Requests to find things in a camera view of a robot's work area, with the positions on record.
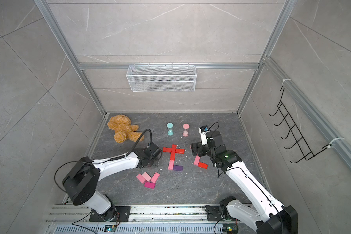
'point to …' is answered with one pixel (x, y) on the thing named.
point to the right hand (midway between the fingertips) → (200, 143)
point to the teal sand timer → (170, 132)
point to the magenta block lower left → (149, 185)
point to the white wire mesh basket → (163, 78)
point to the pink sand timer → (185, 126)
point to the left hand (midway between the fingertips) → (156, 161)
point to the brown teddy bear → (121, 124)
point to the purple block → (177, 167)
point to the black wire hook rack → (301, 144)
